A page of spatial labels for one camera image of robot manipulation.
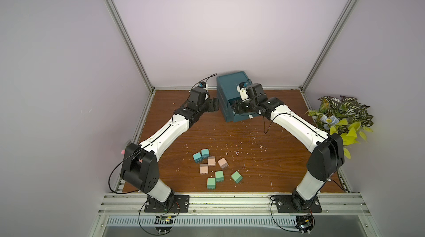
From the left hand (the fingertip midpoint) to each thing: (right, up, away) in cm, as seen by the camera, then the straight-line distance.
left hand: (213, 99), depth 84 cm
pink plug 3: (-5, -36, -3) cm, 36 cm away
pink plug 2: (+5, -33, -1) cm, 33 cm away
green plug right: (+12, -39, -5) cm, 41 cm away
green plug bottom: (-1, -41, -6) cm, 42 cm away
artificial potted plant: (+62, -8, -8) cm, 63 cm away
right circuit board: (+40, -54, -15) cm, 69 cm away
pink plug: (-1, -33, +1) cm, 33 cm away
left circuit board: (-22, -54, -13) cm, 60 cm away
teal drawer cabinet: (+8, +3, +5) cm, 10 cm away
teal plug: (-9, -31, +1) cm, 32 cm away
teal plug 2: (-5, -29, +3) cm, 30 cm away
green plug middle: (+3, -38, -5) cm, 39 cm away
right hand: (+12, -1, -1) cm, 12 cm away
